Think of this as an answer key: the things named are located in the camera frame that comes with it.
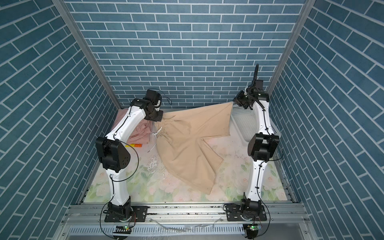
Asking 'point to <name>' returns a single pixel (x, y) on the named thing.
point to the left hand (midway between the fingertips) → (157, 116)
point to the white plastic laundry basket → (244, 121)
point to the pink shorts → (144, 134)
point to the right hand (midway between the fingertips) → (233, 96)
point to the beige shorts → (179, 136)
